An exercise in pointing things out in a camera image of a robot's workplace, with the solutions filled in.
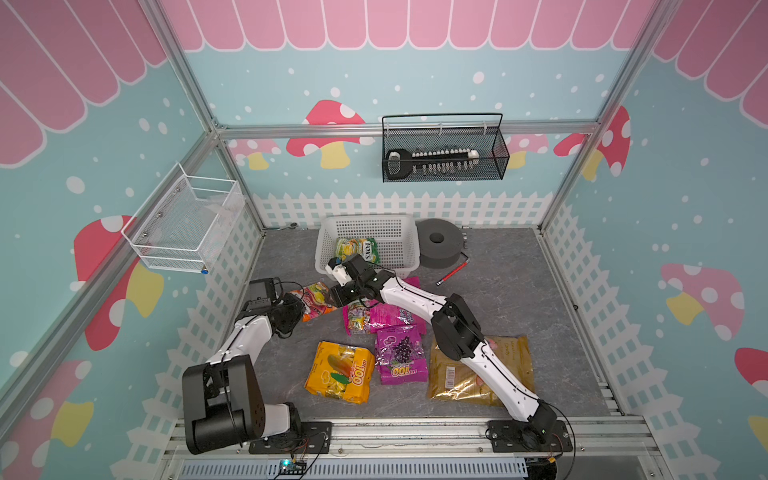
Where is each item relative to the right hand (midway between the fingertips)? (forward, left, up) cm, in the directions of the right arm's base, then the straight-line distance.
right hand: (330, 296), depth 97 cm
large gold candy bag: (-26, -36, -2) cm, 44 cm away
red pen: (+12, -42, -4) cm, 44 cm away
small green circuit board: (-45, +5, -6) cm, 46 cm away
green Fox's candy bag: (+23, -10, -1) cm, 25 cm away
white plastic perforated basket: (+28, -22, -2) cm, 36 cm away
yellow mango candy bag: (-25, -7, +2) cm, 26 cm away
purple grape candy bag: (-20, -23, +1) cm, 31 cm away
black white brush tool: (+27, -23, +32) cm, 47 cm away
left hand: (-6, +6, +3) cm, 9 cm away
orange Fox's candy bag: (-1, +5, +1) cm, 5 cm away
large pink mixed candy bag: (-8, -12, 0) cm, 15 cm away
